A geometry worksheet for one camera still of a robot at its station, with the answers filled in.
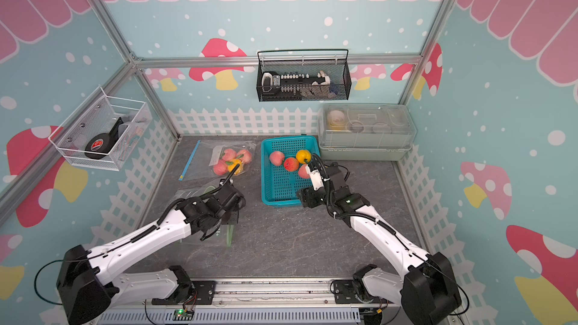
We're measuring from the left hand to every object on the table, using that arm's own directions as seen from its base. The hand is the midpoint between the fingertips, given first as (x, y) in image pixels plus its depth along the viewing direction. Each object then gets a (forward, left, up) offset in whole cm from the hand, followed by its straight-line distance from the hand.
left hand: (230, 215), depth 81 cm
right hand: (+8, -27, +5) cm, 29 cm away
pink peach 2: (+25, +10, -5) cm, 28 cm away
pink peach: (+33, +8, -5) cm, 34 cm away
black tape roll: (+12, +38, +24) cm, 46 cm away
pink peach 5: (+24, -26, -6) cm, 36 cm away
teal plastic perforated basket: (+18, -16, -10) cm, 27 cm away
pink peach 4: (+31, -15, -5) cm, 34 cm away
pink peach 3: (+32, +1, -6) cm, 33 cm away
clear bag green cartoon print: (-6, +1, -3) cm, 7 cm away
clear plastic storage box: (+40, -53, +4) cm, 67 cm away
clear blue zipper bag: (+31, +16, -6) cm, 36 cm away
